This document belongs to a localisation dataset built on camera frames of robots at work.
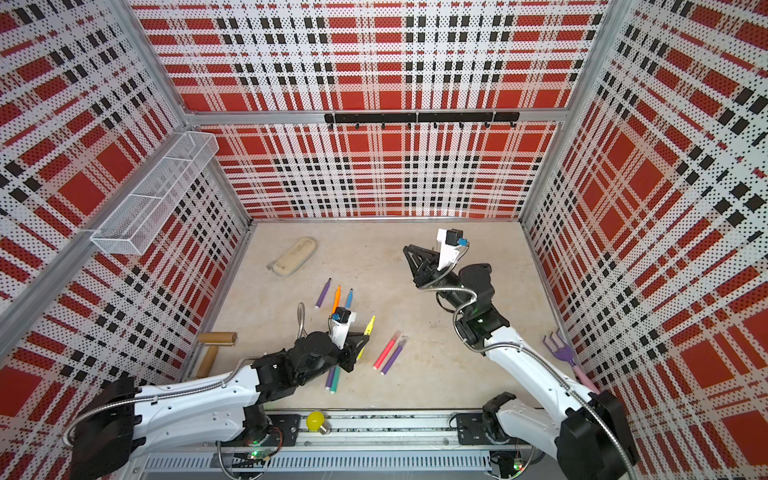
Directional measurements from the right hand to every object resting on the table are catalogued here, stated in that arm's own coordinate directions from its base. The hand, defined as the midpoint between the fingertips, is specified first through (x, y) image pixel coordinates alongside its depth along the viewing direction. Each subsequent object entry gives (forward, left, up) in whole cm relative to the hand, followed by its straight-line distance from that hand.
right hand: (412, 245), depth 71 cm
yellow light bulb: (-33, +25, -29) cm, 50 cm away
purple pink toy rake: (-14, -45, -34) cm, 58 cm away
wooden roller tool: (-10, +62, -34) cm, 72 cm away
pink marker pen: (-14, +8, -31) cm, 35 cm away
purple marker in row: (-16, +6, -32) cm, 36 cm away
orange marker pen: (+3, +25, -32) cm, 40 cm away
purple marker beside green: (-22, +23, -31) cm, 45 cm away
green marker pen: (-22, +21, -31) cm, 44 cm away
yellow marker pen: (-13, +12, -20) cm, 27 cm away
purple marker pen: (+5, +30, -31) cm, 44 cm away
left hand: (-14, +12, -21) cm, 28 cm away
